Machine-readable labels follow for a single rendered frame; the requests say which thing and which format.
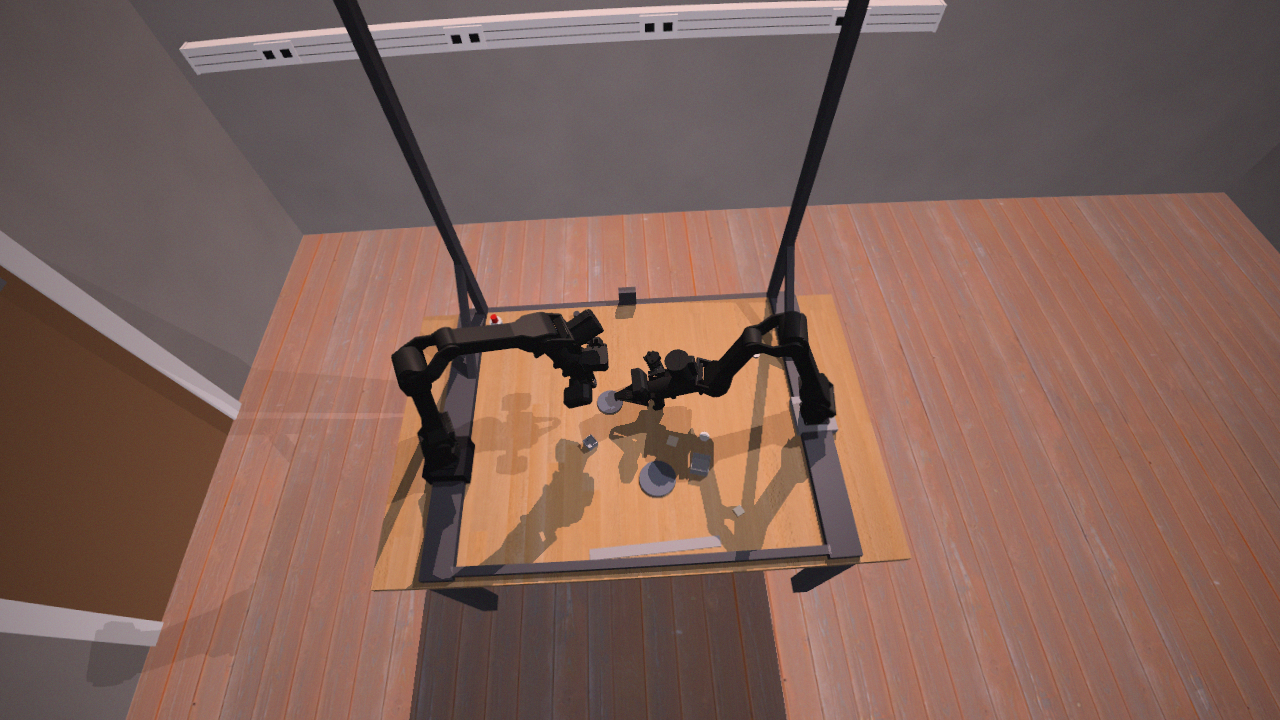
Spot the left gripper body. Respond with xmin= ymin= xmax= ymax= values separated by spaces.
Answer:
xmin=631 ymin=368 xmax=678 ymax=411

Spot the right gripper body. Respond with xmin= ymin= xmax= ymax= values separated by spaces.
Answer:
xmin=553 ymin=345 xmax=593 ymax=409

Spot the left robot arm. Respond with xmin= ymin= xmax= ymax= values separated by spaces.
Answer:
xmin=643 ymin=311 xmax=836 ymax=425

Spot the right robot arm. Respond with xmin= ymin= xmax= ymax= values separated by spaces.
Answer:
xmin=390 ymin=309 xmax=609 ymax=469

